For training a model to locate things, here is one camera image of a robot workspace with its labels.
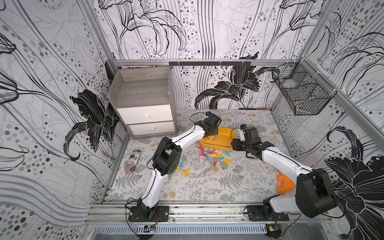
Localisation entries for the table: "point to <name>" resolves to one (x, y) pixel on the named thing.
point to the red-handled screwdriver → (255, 108)
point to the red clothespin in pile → (212, 152)
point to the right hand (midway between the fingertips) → (237, 141)
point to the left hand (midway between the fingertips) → (211, 130)
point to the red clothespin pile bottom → (215, 162)
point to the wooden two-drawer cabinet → (143, 99)
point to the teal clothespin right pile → (229, 153)
